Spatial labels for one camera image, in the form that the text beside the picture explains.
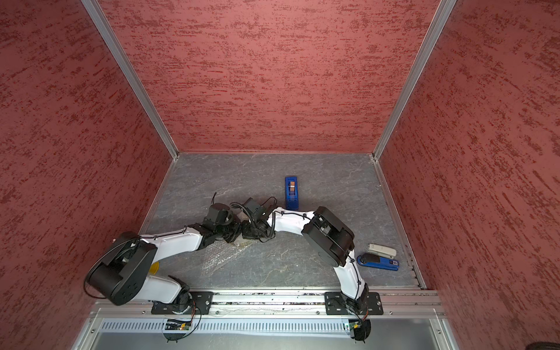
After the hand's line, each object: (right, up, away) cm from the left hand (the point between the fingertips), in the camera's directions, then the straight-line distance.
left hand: (248, 228), depth 90 cm
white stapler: (+54, -7, -7) cm, 55 cm away
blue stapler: (+50, -10, -9) cm, 51 cm away
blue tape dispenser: (+19, +14, +8) cm, 25 cm away
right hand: (-1, -5, -2) cm, 5 cm away
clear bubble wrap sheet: (-11, -9, -5) cm, 15 cm away
